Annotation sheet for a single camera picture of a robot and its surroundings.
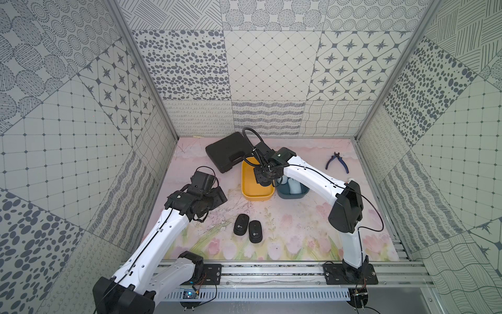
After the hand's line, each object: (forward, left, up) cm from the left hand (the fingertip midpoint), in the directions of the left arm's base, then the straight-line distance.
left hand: (223, 200), depth 77 cm
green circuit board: (-30, +11, -18) cm, 36 cm away
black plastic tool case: (+37, +5, -13) cm, 39 cm away
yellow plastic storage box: (+13, -10, -14) cm, 22 cm away
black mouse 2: (-4, -7, -14) cm, 16 cm away
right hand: (+13, -17, -2) cm, 21 cm away
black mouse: (-7, -13, -16) cm, 21 cm away
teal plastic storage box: (+13, -26, -14) cm, 32 cm away
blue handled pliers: (+36, -61, -16) cm, 72 cm away
